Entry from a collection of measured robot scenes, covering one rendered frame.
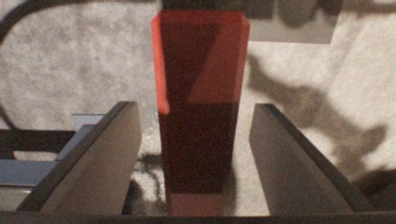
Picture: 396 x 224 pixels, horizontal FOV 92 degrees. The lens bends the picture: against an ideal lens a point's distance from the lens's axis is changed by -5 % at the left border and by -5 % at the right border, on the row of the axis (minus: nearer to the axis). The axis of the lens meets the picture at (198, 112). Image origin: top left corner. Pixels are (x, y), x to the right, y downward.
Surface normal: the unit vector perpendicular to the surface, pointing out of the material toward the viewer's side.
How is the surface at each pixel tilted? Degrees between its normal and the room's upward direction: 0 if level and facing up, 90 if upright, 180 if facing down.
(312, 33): 0
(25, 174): 90
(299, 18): 0
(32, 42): 0
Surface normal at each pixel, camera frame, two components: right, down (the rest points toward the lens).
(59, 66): 0.01, 0.50
